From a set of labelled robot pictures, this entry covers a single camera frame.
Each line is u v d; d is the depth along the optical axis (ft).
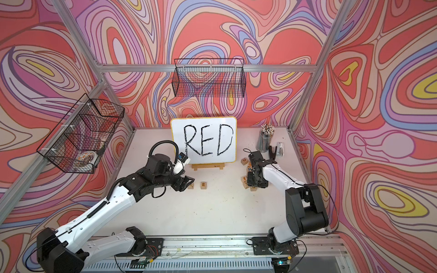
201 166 3.12
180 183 2.17
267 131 3.06
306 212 1.44
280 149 3.44
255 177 2.47
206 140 2.97
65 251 1.23
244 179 3.04
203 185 2.97
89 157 2.36
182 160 2.14
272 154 3.36
